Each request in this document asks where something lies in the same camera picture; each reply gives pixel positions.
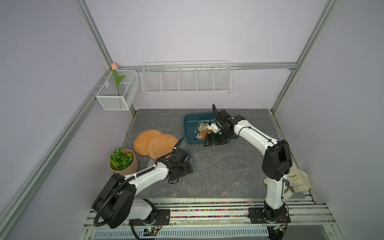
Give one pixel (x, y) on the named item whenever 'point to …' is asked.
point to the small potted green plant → (123, 161)
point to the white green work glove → (298, 181)
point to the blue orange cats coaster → (201, 130)
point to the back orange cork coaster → (141, 141)
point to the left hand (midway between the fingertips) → (186, 173)
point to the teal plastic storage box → (190, 121)
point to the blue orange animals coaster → (189, 158)
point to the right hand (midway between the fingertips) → (210, 143)
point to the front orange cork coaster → (160, 145)
